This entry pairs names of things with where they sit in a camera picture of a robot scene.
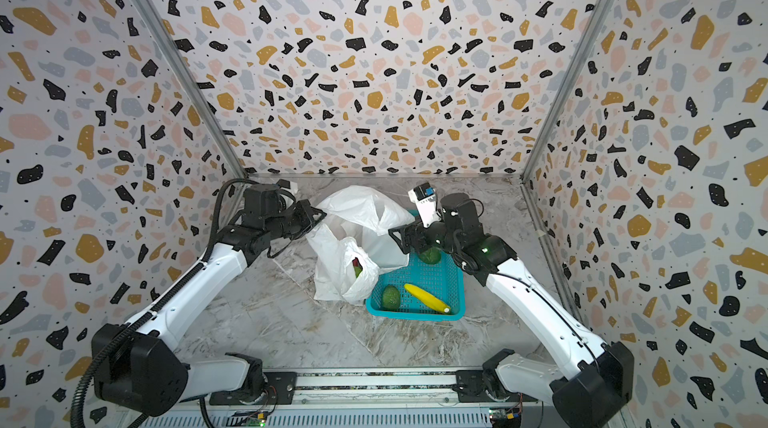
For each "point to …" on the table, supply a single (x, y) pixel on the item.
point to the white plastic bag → (352, 243)
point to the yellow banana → (426, 298)
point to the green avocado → (390, 297)
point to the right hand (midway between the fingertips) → (398, 220)
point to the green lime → (430, 256)
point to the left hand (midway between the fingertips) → (326, 206)
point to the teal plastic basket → (442, 280)
